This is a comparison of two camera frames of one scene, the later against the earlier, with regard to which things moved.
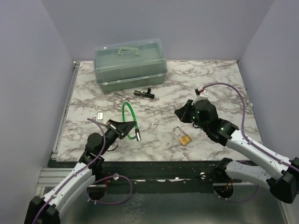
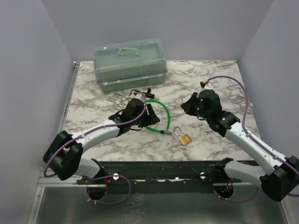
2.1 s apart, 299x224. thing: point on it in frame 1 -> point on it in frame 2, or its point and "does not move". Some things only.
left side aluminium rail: x=65 y=112 does not move
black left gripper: x=120 y=129 -> x=150 y=119
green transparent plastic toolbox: x=130 y=65 does not move
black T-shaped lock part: x=147 y=94 does not move
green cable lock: x=138 y=137 -> x=162 y=131
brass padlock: x=185 y=140 does not move
